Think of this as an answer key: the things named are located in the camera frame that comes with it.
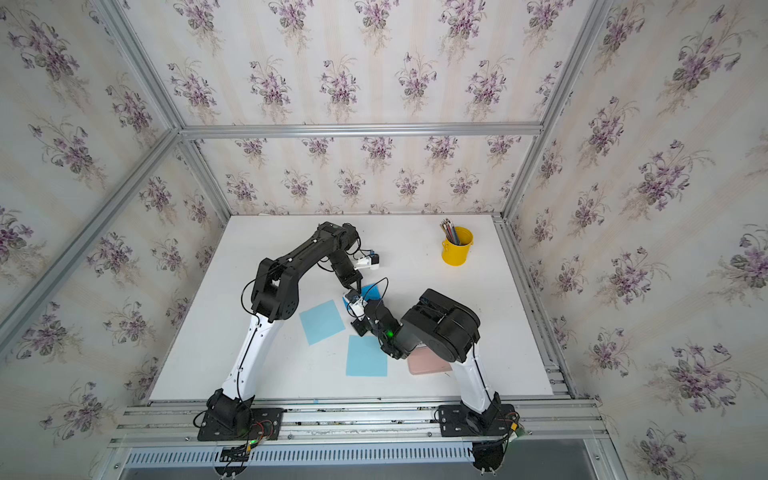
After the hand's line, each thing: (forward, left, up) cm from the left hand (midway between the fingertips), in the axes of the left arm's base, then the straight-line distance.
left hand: (359, 291), depth 99 cm
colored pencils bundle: (+13, -30, +16) cm, 36 cm away
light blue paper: (-11, +11, +1) cm, 16 cm away
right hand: (-6, +1, 0) cm, 6 cm away
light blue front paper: (-22, -3, 0) cm, 22 cm away
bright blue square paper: (-3, -4, +4) cm, 7 cm away
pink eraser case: (-27, -17, +12) cm, 34 cm away
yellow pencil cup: (+12, -34, +5) cm, 37 cm away
